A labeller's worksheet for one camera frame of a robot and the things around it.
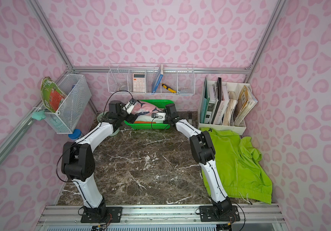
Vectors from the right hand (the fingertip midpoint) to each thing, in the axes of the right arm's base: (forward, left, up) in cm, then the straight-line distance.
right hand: (165, 110), depth 105 cm
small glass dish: (+2, +26, +18) cm, 32 cm away
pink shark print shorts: (-2, +15, +5) cm, 16 cm away
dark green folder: (-9, -25, +16) cm, 31 cm away
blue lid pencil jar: (-29, +49, +9) cm, 57 cm away
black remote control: (0, -19, -8) cm, 21 cm away
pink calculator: (+6, +16, +19) cm, 26 cm away
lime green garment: (-39, -46, -9) cm, 61 cm away
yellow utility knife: (+6, -3, +15) cm, 16 cm away
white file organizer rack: (-10, -36, +14) cm, 40 cm away
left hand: (-6, +23, +11) cm, 26 cm away
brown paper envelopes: (-5, -53, +13) cm, 54 cm away
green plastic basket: (+12, +6, -3) cm, 13 cm away
